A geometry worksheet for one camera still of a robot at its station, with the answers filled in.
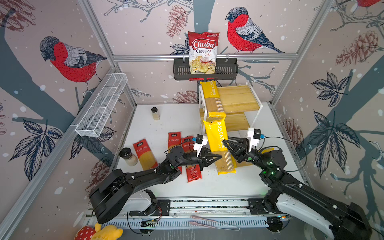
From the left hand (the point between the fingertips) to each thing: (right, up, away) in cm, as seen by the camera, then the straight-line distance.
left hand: (219, 158), depth 62 cm
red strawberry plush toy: (-58, -32, 0) cm, 66 cm away
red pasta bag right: (-12, -14, +21) cm, 27 cm away
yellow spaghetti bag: (-1, +24, +10) cm, 26 cm away
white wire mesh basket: (-60, +16, +9) cm, 63 cm away
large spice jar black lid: (-48, -6, +21) cm, 52 cm away
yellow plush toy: (-48, -32, +1) cm, 58 cm away
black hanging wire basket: (+9, +49, +32) cm, 59 cm away
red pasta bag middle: (-25, +3, +35) cm, 43 cm away
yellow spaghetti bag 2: (+11, -2, -2) cm, 11 cm away
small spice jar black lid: (-40, +19, +45) cm, 63 cm away
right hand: (0, +7, -2) cm, 7 cm away
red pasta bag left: (-40, -9, +27) cm, 49 cm away
